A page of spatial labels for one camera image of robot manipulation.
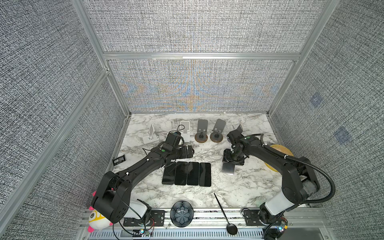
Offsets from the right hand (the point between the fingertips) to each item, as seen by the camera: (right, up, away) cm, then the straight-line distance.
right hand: (227, 160), depth 88 cm
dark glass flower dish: (-26, -23, -14) cm, 38 cm away
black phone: (0, -4, -3) cm, 5 cm away
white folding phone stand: (-47, +13, +13) cm, 51 cm away
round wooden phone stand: (-14, +14, +15) cm, 25 cm away
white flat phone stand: (-26, +18, +13) cm, 34 cm away
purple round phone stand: (0, +16, -15) cm, 22 cm away
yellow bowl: (+36, +6, +7) cm, 37 cm away
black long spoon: (-2, -28, -18) cm, 33 cm away
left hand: (-23, +5, -2) cm, 24 cm away
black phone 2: (-35, -11, +3) cm, 37 cm away
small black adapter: (-66, -1, +4) cm, 66 cm away
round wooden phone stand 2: (-3, +13, +16) cm, 21 cm away
